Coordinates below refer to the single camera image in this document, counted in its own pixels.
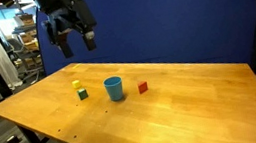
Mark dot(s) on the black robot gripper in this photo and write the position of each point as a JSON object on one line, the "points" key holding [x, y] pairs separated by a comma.
{"points": [[65, 15]]}

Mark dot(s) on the red wooden block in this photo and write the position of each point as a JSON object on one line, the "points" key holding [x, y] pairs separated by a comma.
{"points": [[142, 86]]}

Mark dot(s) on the background shelving rack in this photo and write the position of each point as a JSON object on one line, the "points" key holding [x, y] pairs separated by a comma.
{"points": [[25, 46]]}

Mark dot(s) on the green wooden block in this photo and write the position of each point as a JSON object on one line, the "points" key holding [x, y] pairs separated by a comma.
{"points": [[82, 93]]}

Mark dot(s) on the blue fabric backdrop screen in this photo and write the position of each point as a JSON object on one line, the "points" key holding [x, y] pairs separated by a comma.
{"points": [[213, 31]]}

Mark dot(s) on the light blue plastic cup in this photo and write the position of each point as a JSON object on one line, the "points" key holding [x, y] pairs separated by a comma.
{"points": [[113, 87]]}

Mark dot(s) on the yellow wooden block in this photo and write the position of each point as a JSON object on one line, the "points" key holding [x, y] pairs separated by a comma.
{"points": [[76, 84]]}

